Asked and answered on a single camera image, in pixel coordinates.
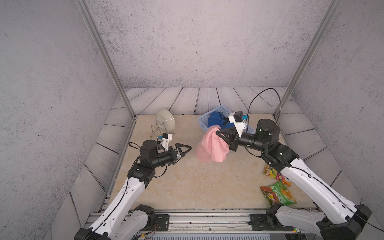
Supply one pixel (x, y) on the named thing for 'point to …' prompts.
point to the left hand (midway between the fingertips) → (189, 152)
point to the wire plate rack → (153, 129)
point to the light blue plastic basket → (203, 120)
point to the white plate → (166, 121)
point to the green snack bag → (278, 193)
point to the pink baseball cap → (211, 147)
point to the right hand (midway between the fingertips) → (218, 133)
